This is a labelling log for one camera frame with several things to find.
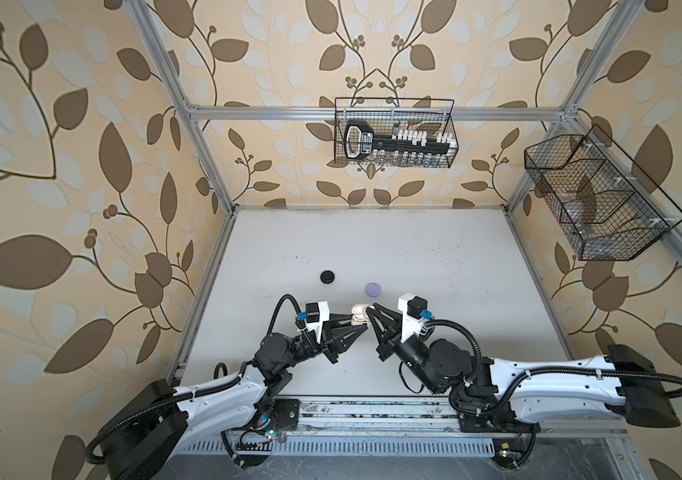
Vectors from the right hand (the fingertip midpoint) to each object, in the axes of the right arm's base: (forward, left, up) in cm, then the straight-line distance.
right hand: (371, 313), depth 64 cm
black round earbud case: (+26, +12, -26) cm, 38 cm away
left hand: (-2, +2, -2) cm, 3 cm away
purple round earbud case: (+21, -4, -27) cm, 35 cm away
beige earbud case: (+1, +3, -1) cm, 3 cm away
